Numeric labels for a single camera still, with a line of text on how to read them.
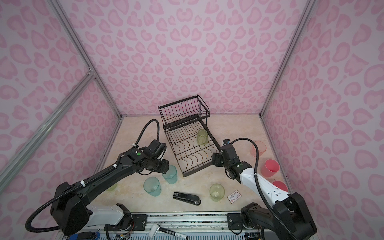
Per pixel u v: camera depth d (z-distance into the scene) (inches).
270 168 35.5
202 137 37.7
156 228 27.3
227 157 26.2
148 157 23.1
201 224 28.9
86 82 33.6
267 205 16.5
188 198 30.1
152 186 32.8
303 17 28.4
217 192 32.3
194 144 39.6
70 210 15.2
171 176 34.7
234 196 31.6
